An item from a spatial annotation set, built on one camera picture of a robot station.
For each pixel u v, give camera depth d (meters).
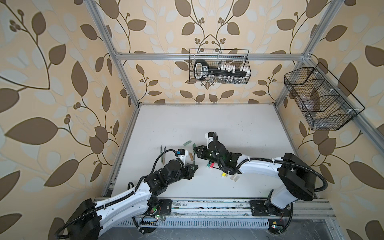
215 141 0.65
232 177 0.85
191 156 0.91
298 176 0.44
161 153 0.78
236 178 0.85
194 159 0.87
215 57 0.91
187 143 0.99
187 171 0.69
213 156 0.66
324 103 0.73
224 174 0.63
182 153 0.73
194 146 0.83
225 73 0.83
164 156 0.78
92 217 0.43
